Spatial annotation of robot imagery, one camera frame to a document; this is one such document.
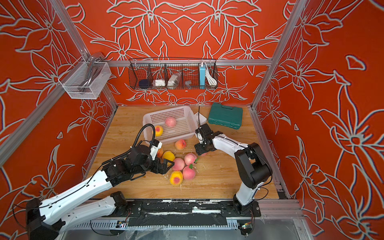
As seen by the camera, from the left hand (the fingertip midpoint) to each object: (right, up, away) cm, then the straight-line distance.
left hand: (167, 160), depth 73 cm
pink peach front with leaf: (-2, +19, +28) cm, 34 cm away
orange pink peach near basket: (+5, +5, +17) cm, 19 cm away
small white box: (+21, +20, +39) cm, 49 cm away
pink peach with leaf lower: (+11, -8, +6) cm, 15 cm away
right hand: (+17, +2, +18) cm, 25 cm away
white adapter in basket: (-7, +43, +14) cm, 45 cm away
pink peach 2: (+6, -4, +8) cm, 10 cm away
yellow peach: (-9, +13, +22) cm, 28 cm away
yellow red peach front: (+4, -10, +3) cm, 11 cm away
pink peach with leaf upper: (+11, -2, +10) cm, 16 cm away
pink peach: (+20, +1, +10) cm, 22 cm away
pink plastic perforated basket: (+8, +16, +34) cm, 38 cm away
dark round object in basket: (-20, +45, +25) cm, 55 cm away
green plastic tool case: (+38, +23, +34) cm, 56 cm away
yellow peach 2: (-1, -1, +12) cm, 12 cm away
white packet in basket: (+1, +44, +17) cm, 47 cm away
